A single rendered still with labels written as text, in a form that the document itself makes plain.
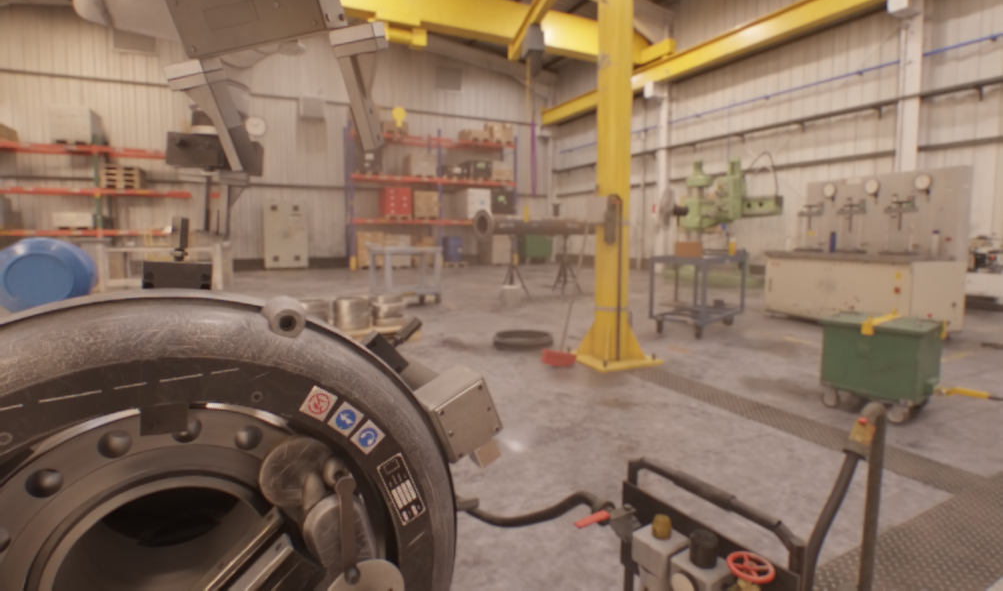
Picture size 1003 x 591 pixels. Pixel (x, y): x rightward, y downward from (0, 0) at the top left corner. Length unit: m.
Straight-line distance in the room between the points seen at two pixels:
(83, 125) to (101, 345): 15.60
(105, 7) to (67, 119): 15.51
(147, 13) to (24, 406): 0.45
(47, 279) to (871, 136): 11.86
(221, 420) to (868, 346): 3.25
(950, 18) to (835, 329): 8.98
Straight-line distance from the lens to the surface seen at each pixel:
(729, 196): 11.45
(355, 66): 0.47
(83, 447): 0.79
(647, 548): 1.10
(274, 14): 0.48
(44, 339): 0.64
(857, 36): 12.61
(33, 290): 1.36
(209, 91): 0.54
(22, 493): 0.81
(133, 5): 0.77
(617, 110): 4.18
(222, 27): 0.50
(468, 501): 0.96
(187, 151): 0.90
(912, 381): 3.47
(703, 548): 1.04
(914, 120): 11.32
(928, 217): 6.72
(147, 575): 1.10
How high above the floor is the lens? 1.04
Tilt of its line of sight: 5 degrees down
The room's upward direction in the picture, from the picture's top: straight up
